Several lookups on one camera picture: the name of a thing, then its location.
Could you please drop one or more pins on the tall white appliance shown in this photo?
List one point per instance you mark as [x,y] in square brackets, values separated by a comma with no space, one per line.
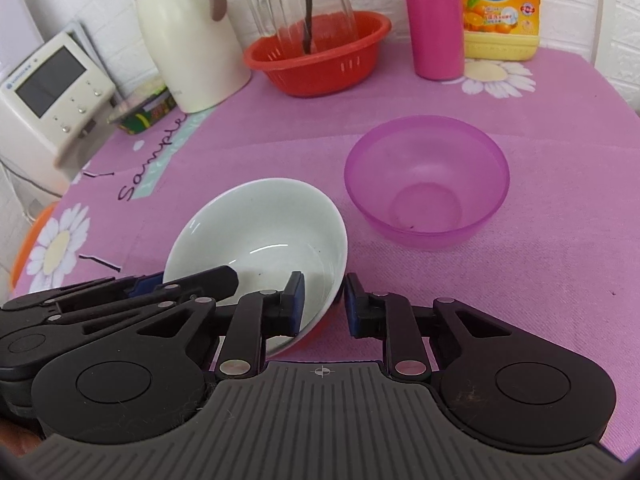
[15,20]

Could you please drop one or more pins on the pink thermos bottle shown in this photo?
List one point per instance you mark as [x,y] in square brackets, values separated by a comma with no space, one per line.
[435,25]

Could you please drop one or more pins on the yellow detergent bottle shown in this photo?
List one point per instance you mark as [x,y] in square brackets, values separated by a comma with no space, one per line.
[500,25]

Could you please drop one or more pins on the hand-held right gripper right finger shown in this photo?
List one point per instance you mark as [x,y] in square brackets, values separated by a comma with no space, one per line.
[352,305]

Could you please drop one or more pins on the cream thermos kettle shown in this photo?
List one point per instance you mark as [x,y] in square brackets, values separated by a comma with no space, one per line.
[185,50]

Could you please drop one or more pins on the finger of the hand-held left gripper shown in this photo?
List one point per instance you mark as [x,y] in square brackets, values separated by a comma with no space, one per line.
[147,285]
[210,285]

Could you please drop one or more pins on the dark stirring stick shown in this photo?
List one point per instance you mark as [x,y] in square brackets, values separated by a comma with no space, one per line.
[308,25]

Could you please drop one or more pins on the green patterned food tub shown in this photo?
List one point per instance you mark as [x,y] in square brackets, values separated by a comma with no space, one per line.
[145,116]

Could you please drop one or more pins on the white appliance with screen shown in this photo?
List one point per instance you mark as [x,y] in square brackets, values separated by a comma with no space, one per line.
[45,125]

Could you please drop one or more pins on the red plastic strainer basket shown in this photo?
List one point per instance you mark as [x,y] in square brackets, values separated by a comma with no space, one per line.
[320,78]

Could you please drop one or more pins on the red and white ceramic bowl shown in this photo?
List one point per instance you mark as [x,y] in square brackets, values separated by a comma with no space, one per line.
[260,230]

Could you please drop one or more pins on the pink floral tablecloth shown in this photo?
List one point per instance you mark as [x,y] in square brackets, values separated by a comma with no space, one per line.
[525,260]

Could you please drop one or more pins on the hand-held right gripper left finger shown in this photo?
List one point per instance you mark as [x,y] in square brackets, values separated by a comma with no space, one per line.
[298,302]

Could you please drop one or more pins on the purple plastic bowl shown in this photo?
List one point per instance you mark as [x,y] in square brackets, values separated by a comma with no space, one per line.
[425,185]

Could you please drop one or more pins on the clear glass pitcher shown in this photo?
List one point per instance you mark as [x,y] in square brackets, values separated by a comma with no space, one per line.
[335,10]

